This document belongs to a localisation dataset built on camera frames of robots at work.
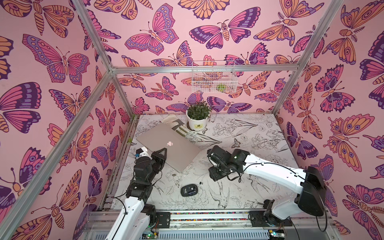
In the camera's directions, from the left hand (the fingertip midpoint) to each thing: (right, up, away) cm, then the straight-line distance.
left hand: (168, 147), depth 77 cm
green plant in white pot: (+15, +19, +21) cm, 32 cm away
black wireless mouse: (+10, -24, +5) cm, 27 cm away
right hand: (+23, -14, +1) cm, 27 cm away
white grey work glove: (0, +12, +35) cm, 37 cm away
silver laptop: (+5, -2, +8) cm, 10 cm away
